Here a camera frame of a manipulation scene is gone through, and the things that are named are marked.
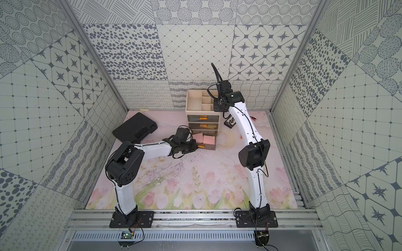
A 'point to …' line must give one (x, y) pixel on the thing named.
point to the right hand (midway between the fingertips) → (219, 108)
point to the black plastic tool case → (135, 127)
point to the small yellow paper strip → (144, 110)
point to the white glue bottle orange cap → (241, 137)
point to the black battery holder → (230, 122)
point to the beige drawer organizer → (200, 114)
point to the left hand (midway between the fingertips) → (204, 148)
